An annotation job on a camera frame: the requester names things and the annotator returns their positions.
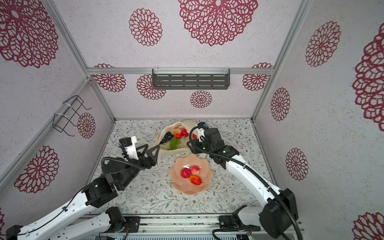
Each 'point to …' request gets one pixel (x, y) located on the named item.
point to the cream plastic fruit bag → (182, 127)
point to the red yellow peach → (195, 170)
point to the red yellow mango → (195, 180)
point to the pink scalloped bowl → (191, 174)
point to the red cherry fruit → (177, 135)
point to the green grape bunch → (174, 143)
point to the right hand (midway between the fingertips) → (188, 140)
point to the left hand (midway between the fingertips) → (153, 147)
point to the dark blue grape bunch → (168, 136)
